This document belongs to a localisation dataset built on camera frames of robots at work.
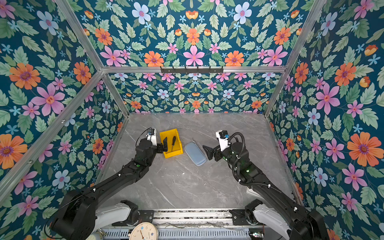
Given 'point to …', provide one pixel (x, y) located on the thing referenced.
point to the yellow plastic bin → (178, 148)
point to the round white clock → (144, 231)
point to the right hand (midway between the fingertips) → (211, 141)
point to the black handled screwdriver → (173, 142)
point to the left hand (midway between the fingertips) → (160, 133)
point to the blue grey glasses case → (195, 153)
